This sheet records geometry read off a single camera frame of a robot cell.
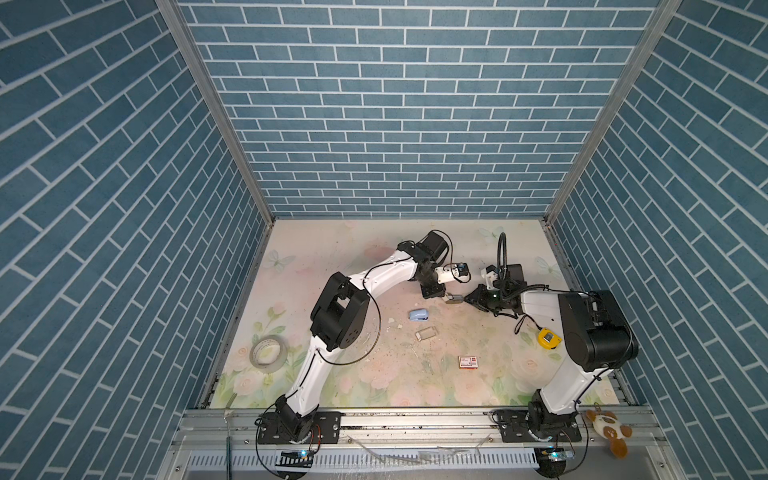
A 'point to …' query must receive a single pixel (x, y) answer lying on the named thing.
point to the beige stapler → (454, 298)
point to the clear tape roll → (268, 353)
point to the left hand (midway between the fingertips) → (441, 288)
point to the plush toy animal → (607, 426)
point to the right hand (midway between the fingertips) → (464, 295)
